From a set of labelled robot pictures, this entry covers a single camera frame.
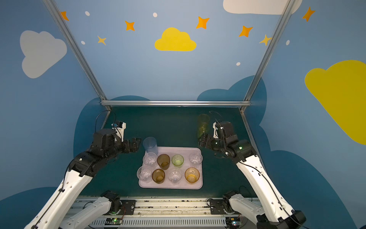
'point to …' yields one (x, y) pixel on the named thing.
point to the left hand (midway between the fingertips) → (135, 138)
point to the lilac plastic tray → (183, 184)
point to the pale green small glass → (177, 161)
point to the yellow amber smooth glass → (192, 174)
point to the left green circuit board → (113, 221)
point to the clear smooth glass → (195, 158)
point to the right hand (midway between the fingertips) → (206, 139)
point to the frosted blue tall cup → (149, 143)
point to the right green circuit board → (233, 222)
